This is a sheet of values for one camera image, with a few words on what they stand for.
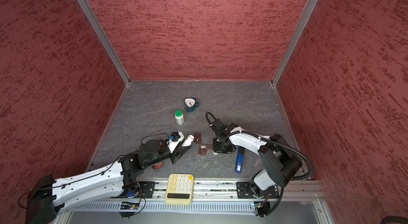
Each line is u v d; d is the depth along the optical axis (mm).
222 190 757
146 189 744
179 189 725
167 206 709
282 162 439
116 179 530
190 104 1029
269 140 471
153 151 557
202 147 874
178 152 655
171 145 630
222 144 738
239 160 812
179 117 912
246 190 741
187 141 705
